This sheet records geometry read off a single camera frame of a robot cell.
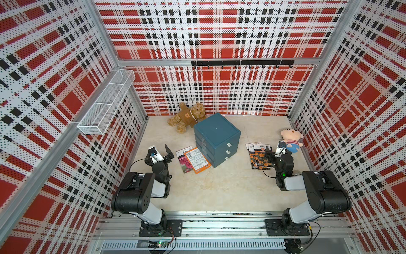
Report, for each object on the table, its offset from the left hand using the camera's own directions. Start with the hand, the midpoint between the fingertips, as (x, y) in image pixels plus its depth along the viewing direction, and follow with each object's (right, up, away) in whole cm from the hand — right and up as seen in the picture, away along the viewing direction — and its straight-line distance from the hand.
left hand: (161, 147), depth 88 cm
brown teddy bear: (+14, +20, +24) cm, 34 cm away
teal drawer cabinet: (+31, +5, -7) cm, 33 cm away
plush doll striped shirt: (+81, +5, +12) cm, 82 cm away
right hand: (+67, 0, +4) cm, 67 cm away
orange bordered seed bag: (+20, -10, +8) cm, 24 cm away
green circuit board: (+6, -42, -19) cm, 46 cm away
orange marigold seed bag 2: (+60, -3, +13) cm, 61 cm away
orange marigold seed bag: (+55, -2, +16) cm, 57 cm away
